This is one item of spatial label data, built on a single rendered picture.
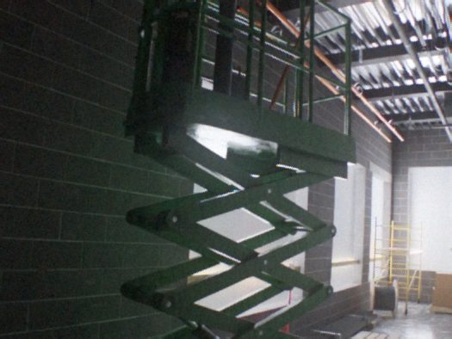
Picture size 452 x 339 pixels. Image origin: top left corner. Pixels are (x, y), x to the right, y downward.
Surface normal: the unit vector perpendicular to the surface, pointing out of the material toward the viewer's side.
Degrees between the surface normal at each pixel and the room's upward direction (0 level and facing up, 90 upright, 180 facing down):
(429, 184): 90
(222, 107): 90
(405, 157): 90
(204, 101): 90
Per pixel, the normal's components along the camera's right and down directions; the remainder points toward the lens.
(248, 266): 0.63, -0.06
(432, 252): -0.57, -0.14
